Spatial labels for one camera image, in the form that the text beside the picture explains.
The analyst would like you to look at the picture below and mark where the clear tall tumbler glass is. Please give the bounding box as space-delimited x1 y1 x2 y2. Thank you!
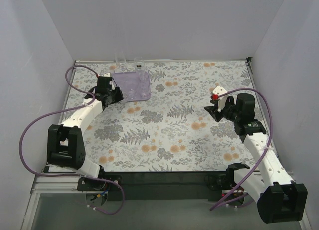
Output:
129 80 138 100

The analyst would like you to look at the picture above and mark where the clear plain drinking glass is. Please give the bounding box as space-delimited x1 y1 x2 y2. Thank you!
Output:
115 51 127 73

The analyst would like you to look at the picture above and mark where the clear wine glass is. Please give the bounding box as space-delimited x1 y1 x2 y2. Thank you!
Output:
138 67 149 83

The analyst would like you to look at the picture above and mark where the clear champagne flute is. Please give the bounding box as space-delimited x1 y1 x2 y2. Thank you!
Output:
134 57 148 82

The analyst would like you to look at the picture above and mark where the clear small tumbler glass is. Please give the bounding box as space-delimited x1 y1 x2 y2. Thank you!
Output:
122 80 131 99

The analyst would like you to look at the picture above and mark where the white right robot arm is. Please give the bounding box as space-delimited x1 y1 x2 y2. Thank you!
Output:
205 91 308 224

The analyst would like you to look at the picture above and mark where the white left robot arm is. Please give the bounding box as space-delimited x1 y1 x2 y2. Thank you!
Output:
47 73 123 178

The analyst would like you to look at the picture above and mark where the lilac plastic tray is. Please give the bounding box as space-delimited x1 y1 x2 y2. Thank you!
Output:
112 71 151 102

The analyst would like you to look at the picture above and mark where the floral patterned table mat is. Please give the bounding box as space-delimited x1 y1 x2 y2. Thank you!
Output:
48 61 280 172

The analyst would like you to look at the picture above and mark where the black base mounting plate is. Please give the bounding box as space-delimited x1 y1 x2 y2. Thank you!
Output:
77 171 252 203

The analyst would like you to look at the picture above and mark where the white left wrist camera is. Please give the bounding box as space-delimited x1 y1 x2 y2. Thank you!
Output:
96 72 112 77

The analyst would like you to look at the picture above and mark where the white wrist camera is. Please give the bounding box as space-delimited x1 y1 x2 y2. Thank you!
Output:
212 86 228 113
96 72 112 77

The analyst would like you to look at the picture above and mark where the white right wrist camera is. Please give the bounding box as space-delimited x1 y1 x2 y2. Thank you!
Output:
212 86 228 113

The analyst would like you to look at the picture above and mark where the aluminium frame rail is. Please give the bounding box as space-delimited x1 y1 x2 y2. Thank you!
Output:
31 172 300 195

